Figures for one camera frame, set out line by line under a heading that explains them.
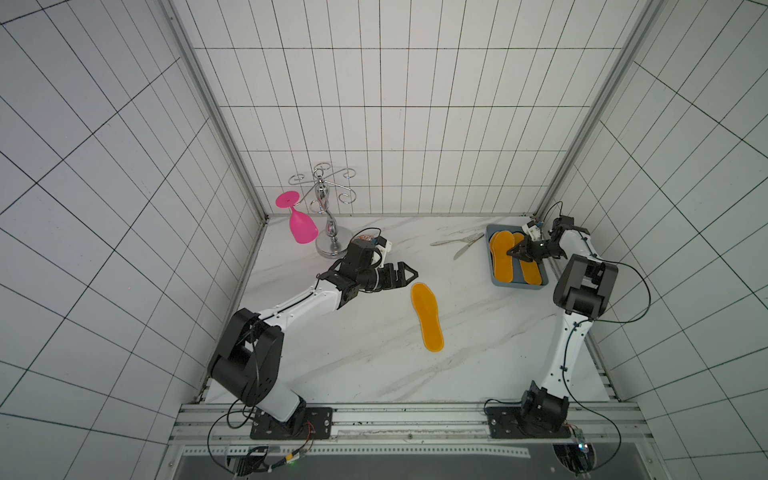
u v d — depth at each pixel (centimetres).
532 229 100
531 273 100
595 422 66
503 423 72
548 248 91
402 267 74
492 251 107
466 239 113
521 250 99
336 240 110
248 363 43
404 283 73
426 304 95
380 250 70
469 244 110
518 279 100
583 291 65
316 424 72
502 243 109
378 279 73
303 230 94
